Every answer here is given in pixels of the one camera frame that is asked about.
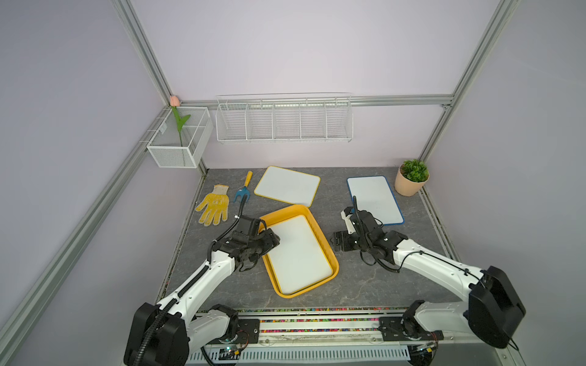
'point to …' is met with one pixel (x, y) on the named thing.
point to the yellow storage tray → (289, 213)
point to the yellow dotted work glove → (217, 204)
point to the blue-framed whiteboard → (375, 195)
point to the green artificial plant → (414, 170)
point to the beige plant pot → (407, 187)
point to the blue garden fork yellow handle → (245, 190)
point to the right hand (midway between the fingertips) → (337, 236)
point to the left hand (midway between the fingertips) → (273, 244)
